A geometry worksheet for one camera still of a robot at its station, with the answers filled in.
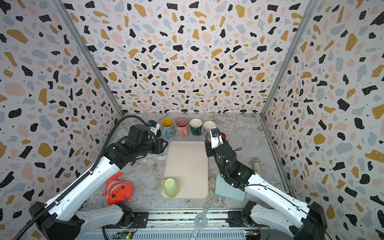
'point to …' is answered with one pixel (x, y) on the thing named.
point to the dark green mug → (195, 125)
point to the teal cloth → (224, 189)
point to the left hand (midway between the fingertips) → (165, 141)
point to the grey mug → (207, 125)
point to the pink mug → (182, 126)
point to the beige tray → (187, 162)
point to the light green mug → (171, 188)
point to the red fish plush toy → (118, 191)
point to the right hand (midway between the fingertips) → (210, 133)
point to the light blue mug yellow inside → (168, 128)
